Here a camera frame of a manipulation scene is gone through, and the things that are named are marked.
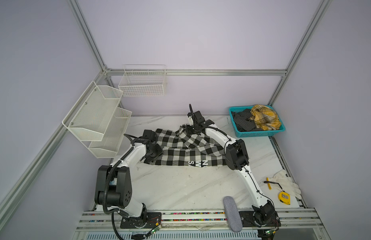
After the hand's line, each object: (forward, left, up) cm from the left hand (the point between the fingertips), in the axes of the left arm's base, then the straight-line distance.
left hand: (160, 156), depth 89 cm
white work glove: (-14, -76, -7) cm, 77 cm away
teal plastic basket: (+18, -63, 0) cm, 66 cm away
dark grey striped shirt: (+27, -56, +2) cm, 62 cm away
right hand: (+22, -14, -1) cm, 26 cm away
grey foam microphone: (-30, -40, -4) cm, 50 cm away
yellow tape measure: (-22, -69, -5) cm, 73 cm away
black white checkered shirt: (+10, -17, -6) cm, 20 cm away
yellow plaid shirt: (+29, -72, +5) cm, 77 cm away
